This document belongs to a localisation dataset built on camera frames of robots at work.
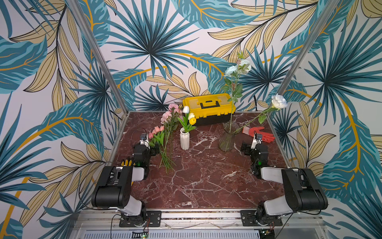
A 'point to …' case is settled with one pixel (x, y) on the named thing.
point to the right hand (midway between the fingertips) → (252, 141)
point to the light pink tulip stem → (156, 136)
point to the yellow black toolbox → (210, 109)
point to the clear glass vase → (226, 143)
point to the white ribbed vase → (184, 139)
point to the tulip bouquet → (189, 119)
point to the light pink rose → (169, 119)
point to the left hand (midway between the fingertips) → (148, 142)
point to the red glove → (266, 137)
